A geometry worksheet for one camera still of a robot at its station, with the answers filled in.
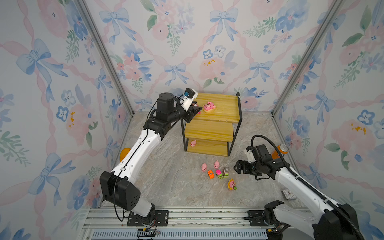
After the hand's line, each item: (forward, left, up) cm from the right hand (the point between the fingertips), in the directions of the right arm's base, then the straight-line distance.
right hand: (241, 167), depth 83 cm
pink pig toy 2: (+3, +20, -6) cm, 21 cm away
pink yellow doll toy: (-8, +6, -3) cm, 11 cm away
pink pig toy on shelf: (+18, +27, -3) cm, 33 cm away
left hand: (+17, +24, +32) cm, 44 cm away
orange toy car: (-2, +16, -6) cm, 17 cm away
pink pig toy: (+4, +13, -5) cm, 14 cm away
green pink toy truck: (-1, +12, -6) cm, 13 cm away
